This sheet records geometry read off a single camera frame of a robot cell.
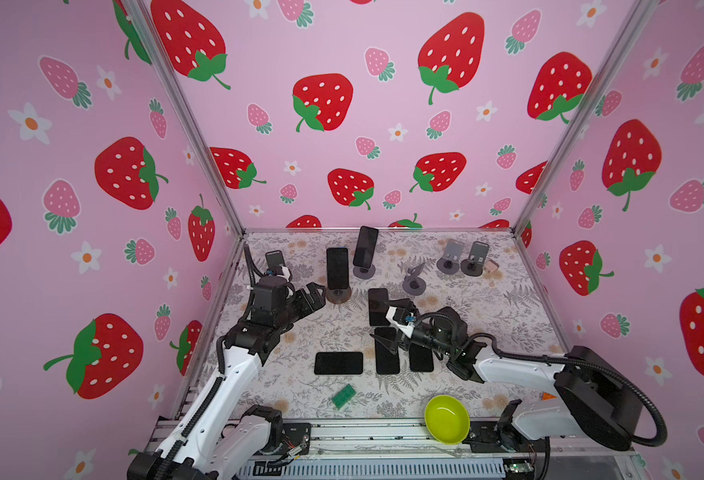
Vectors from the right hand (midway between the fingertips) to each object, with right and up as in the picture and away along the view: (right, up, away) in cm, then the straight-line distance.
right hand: (378, 315), depth 77 cm
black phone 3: (-11, -16, +9) cm, 21 cm away
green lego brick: (-9, -23, +3) cm, 25 cm away
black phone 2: (+3, -15, +9) cm, 18 cm away
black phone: (-3, +19, +26) cm, 33 cm away
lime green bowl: (+18, -27, 0) cm, 33 cm away
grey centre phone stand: (+13, +6, +27) cm, 30 cm away
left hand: (-17, +6, +1) cm, 18 cm away
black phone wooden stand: (-12, +12, +18) cm, 25 cm away
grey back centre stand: (-4, +10, +31) cm, 33 cm away
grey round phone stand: (+28, +14, +31) cm, 44 cm away
